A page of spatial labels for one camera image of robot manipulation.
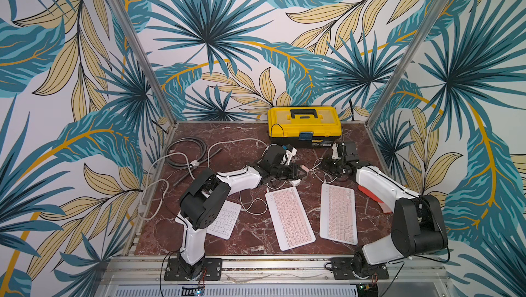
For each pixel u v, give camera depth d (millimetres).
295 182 947
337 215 859
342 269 735
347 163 689
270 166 718
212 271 733
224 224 836
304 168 855
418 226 438
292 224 837
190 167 975
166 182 910
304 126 960
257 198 904
